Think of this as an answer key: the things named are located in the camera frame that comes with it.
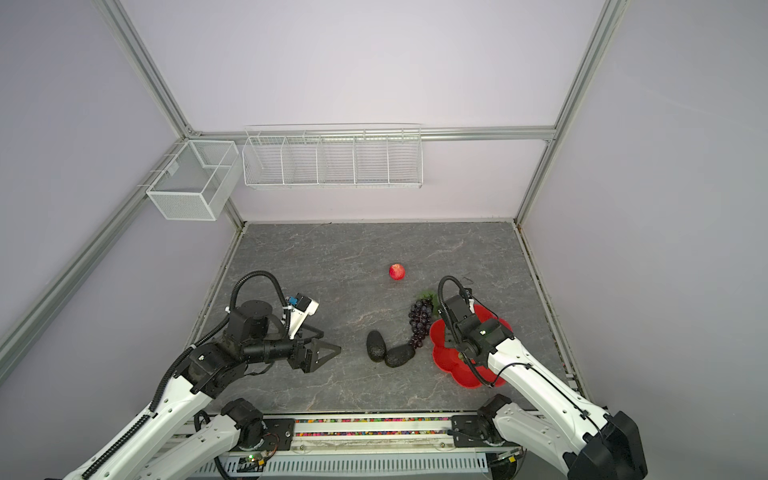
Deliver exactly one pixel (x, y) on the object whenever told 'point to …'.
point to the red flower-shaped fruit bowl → (448, 359)
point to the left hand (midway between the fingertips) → (328, 347)
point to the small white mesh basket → (199, 181)
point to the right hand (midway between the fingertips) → (462, 330)
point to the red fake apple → (396, 271)
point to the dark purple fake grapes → (419, 317)
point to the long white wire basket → (333, 155)
